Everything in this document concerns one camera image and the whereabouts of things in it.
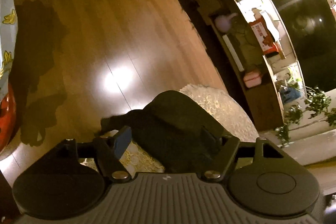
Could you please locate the brown two-tone long-sleeve shirt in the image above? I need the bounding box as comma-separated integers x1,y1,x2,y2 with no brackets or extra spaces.
100,90,224,173

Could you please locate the lace crochet tablecloth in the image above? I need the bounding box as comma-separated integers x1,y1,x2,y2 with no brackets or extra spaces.
79,83,259,174

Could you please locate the pink small case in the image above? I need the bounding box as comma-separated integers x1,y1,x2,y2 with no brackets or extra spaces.
243,69,263,88

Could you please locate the long wooden tv console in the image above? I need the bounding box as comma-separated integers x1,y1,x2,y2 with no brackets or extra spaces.
179,0,284,131

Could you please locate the flat white box on shelf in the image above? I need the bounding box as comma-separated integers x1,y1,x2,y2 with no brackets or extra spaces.
222,35,245,72

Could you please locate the potted green tree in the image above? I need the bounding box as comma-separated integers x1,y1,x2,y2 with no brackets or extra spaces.
274,86,335,148

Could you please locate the red and white box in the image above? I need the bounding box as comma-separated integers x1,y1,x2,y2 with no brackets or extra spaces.
249,16,279,56

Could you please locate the printed storage bag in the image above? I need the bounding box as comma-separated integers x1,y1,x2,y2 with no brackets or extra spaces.
1,0,18,150

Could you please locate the large wall television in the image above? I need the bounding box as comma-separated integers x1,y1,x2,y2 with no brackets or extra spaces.
271,0,335,92

